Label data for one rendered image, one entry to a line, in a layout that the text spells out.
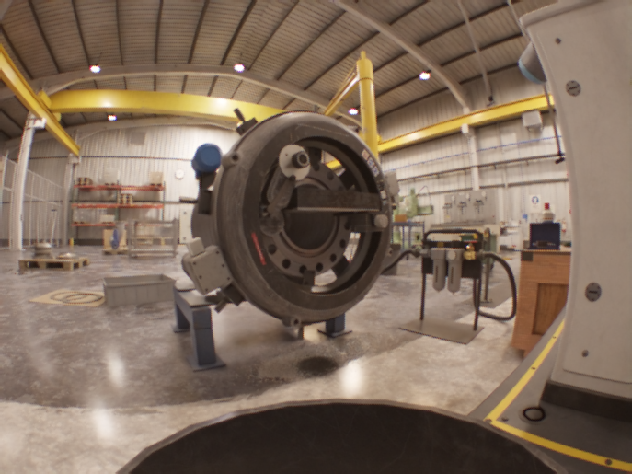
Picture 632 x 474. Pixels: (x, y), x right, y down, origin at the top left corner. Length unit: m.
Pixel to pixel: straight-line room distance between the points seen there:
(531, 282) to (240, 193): 1.14
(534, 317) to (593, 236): 0.95
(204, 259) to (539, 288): 1.23
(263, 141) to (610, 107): 0.77
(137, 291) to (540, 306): 2.49
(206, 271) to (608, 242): 0.79
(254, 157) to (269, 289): 0.37
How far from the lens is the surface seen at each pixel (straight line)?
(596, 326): 0.37
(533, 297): 1.24
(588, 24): 0.44
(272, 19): 11.21
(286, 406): 0.27
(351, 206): 0.93
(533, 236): 1.41
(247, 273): 0.74
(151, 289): 2.27
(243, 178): 0.74
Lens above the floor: 0.53
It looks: level
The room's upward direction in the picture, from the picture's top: straight up
